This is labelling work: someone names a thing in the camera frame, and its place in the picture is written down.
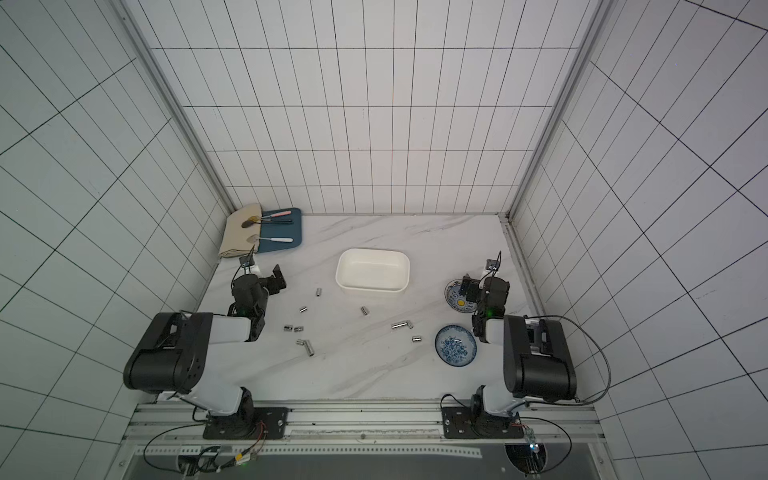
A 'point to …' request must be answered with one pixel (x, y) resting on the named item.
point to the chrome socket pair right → (298, 329)
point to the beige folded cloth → (235, 236)
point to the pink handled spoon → (277, 214)
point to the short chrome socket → (410, 324)
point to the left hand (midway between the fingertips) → (265, 272)
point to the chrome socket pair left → (288, 328)
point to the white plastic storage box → (373, 270)
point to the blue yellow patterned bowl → (457, 301)
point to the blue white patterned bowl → (455, 345)
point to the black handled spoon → (249, 223)
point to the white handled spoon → (255, 238)
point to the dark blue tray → (281, 228)
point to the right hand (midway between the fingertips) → (473, 273)
